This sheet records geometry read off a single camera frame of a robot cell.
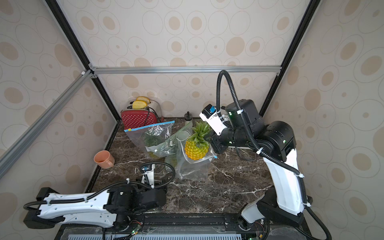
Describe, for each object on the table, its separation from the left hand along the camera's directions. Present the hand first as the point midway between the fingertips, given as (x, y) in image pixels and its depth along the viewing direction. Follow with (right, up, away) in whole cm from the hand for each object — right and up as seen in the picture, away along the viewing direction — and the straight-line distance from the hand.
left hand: (165, 179), depth 69 cm
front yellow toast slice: (-25, +41, +34) cm, 58 cm away
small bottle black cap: (+9, +33, +39) cm, 52 cm away
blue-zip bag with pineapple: (-9, +20, +11) cm, 25 cm away
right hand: (+17, +20, -16) cm, 31 cm away
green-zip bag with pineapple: (+1, +14, +5) cm, 15 cm away
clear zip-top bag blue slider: (+15, 0, +17) cm, 23 cm away
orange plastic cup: (-42, +5, +23) cm, 49 cm away
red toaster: (-29, +31, +34) cm, 55 cm away
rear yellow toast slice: (-24, +46, +37) cm, 64 cm away
